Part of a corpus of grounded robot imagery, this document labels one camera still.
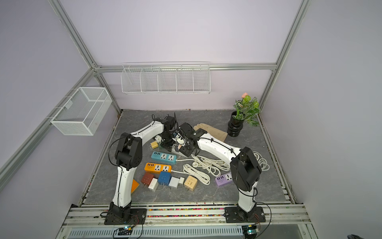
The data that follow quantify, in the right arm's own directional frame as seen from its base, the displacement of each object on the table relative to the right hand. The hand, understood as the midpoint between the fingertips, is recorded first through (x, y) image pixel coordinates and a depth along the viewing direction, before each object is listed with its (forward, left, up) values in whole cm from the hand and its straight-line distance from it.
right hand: (187, 145), depth 88 cm
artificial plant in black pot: (+17, -37, +13) cm, 43 cm away
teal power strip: (-4, +15, -8) cm, 17 cm away
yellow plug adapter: (+5, +22, -7) cm, 24 cm away
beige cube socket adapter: (-20, -3, -5) cm, 21 cm away
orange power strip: (-10, +18, -8) cm, 23 cm away
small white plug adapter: (-18, +3, -8) cm, 20 cm away
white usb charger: (-21, +18, -6) cm, 28 cm away
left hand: (+5, +8, -8) cm, 13 cm away
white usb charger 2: (-19, +7, -9) cm, 22 cm away
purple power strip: (-17, -21, -8) cm, 28 cm away
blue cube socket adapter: (-17, +12, -6) cm, 22 cm away
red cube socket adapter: (-18, +22, -5) cm, 28 cm away
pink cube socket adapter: (-3, +4, +3) cm, 6 cm away
